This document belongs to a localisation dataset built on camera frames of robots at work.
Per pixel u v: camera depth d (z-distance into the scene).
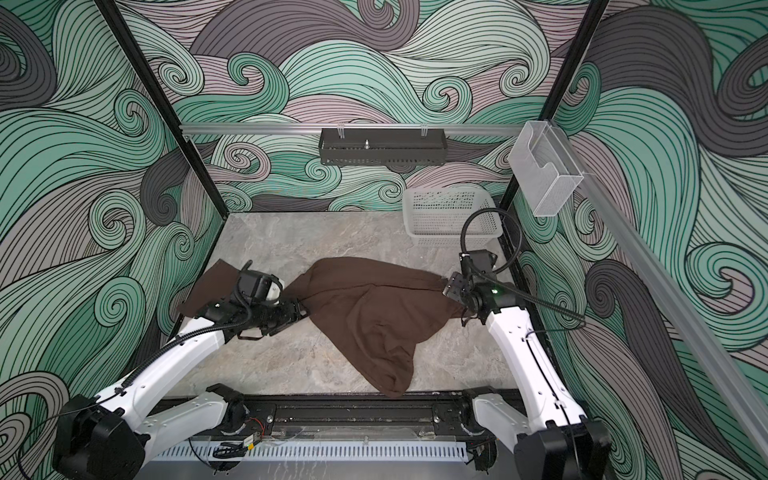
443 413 0.73
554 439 0.36
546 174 0.76
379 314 0.89
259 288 0.63
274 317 0.69
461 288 0.70
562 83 0.83
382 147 0.95
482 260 0.56
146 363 0.45
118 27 0.73
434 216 1.18
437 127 0.93
